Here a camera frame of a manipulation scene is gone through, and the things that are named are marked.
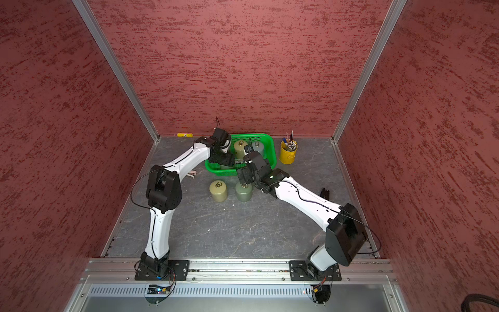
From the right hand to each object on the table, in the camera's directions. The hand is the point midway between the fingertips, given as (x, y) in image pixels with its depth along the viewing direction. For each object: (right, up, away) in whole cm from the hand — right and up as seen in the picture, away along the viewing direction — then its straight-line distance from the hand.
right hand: (251, 170), depth 83 cm
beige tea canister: (-15, -10, +6) cm, 19 cm away
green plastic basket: (+9, +15, +23) cm, 29 cm away
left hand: (-14, +2, +15) cm, 20 cm away
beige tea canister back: (-7, +11, +21) cm, 25 cm away
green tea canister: (-3, -11, +6) cm, 13 cm away
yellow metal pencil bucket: (+19, +7, +18) cm, 27 cm away
